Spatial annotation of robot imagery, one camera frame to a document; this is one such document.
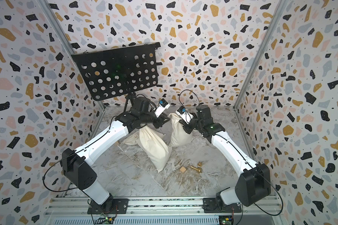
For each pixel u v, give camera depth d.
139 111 0.60
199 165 0.88
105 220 0.71
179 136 0.86
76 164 0.42
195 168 0.87
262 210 0.43
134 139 0.92
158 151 0.82
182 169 0.86
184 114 0.66
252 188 0.42
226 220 0.72
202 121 0.61
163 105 0.66
